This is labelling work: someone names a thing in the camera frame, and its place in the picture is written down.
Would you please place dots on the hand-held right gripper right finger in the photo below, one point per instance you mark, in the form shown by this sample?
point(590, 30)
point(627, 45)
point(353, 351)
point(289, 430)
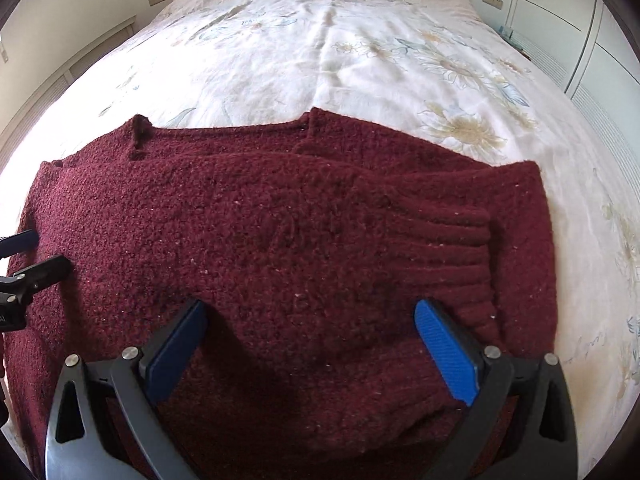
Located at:
point(447, 350)

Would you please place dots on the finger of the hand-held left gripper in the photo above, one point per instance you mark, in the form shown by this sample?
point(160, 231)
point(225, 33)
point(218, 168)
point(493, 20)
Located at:
point(20, 241)
point(45, 272)

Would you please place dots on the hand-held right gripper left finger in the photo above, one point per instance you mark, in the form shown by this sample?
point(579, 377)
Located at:
point(175, 347)

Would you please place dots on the dark red knit sweater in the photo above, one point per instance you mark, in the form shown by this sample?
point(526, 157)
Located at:
point(280, 260)

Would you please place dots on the wooden nightstand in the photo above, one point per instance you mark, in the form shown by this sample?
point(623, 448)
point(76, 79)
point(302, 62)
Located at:
point(522, 46)

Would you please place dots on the small teal nightstand item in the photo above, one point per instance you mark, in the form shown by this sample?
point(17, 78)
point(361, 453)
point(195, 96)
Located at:
point(510, 33)

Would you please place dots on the white wardrobe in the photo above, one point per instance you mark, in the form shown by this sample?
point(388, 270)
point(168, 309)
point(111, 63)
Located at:
point(585, 25)

